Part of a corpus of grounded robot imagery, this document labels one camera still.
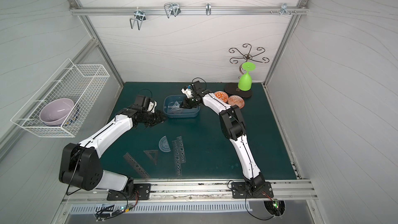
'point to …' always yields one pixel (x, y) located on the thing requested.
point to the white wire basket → (82, 83)
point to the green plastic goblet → (245, 81)
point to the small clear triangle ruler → (147, 152)
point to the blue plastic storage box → (171, 108)
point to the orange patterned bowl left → (222, 95)
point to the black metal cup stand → (232, 89)
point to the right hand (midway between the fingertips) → (180, 105)
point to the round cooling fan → (275, 207)
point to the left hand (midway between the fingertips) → (164, 119)
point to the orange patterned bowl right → (236, 100)
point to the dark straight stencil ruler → (136, 166)
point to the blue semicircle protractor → (164, 144)
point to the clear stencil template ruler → (179, 155)
